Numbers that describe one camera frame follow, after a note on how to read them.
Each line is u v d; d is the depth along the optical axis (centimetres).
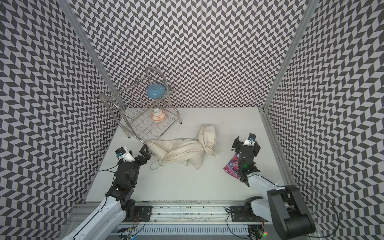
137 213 71
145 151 76
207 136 90
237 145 78
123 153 67
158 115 101
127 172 59
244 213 72
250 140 73
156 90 88
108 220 56
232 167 88
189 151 81
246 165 67
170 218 72
